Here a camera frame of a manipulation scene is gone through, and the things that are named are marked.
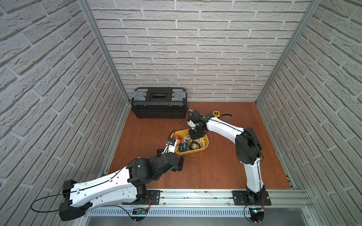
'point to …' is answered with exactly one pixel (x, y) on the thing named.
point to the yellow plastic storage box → (193, 145)
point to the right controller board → (257, 214)
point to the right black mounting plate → (240, 200)
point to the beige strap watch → (201, 142)
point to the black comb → (226, 114)
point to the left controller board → (139, 211)
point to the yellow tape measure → (216, 113)
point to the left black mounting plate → (153, 198)
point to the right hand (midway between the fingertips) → (194, 136)
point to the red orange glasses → (179, 139)
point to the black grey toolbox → (163, 102)
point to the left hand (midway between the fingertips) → (179, 153)
